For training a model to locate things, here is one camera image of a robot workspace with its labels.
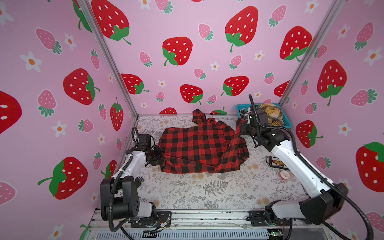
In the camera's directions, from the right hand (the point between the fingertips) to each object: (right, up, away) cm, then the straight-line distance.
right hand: (244, 122), depth 78 cm
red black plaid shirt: (-19, -15, +24) cm, 34 cm away
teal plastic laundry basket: (+39, +1, +27) cm, 48 cm away
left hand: (-45, -18, +11) cm, 50 cm away
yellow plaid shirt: (+32, +7, +29) cm, 44 cm away
